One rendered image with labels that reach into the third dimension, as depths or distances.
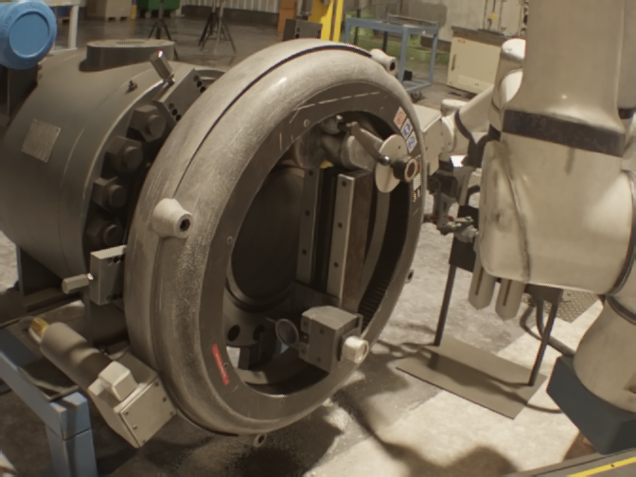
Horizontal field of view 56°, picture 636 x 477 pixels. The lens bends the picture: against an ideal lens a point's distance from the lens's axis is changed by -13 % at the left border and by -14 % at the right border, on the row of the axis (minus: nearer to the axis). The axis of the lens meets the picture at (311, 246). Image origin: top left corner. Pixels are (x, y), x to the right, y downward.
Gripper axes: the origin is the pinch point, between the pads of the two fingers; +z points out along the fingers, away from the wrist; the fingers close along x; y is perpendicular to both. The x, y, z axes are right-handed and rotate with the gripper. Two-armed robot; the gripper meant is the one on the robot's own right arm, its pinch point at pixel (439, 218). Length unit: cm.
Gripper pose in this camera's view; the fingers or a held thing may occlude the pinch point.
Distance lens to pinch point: 188.5
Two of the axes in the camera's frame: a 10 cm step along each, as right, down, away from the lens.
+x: 3.9, 3.9, -8.3
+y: -9.2, 0.6, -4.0
